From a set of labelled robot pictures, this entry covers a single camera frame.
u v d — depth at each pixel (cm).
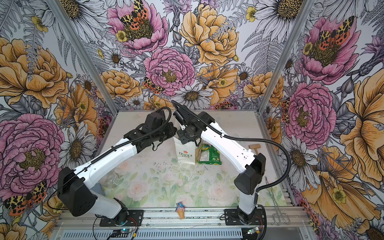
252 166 44
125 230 71
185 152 81
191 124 51
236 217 68
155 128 60
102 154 48
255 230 71
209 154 93
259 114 126
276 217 75
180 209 75
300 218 76
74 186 40
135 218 73
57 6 71
